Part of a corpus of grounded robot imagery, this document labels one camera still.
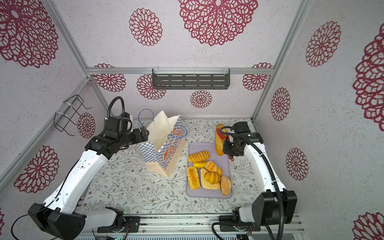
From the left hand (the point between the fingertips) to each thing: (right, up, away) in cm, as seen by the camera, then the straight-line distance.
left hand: (141, 136), depth 76 cm
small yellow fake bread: (+31, -17, +14) cm, 39 cm away
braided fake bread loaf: (+31, -13, +18) cm, 38 cm away
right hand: (+45, -6, +4) cm, 45 cm away
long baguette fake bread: (+42, -3, +11) cm, 43 cm away
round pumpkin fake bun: (+37, -22, +4) cm, 43 cm away
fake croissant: (+37, -18, +11) cm, 42 cm away
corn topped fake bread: (+27, -24, +9) cm, 37 cm away
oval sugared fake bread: (+45, -27, +5) cm, 52 cm away
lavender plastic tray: (+45, -16, +16) cm, 50 cm away
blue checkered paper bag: (+13, -3, -3) cm, 14 cm away
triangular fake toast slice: (+33, -27, +7) cm, 44 cm away
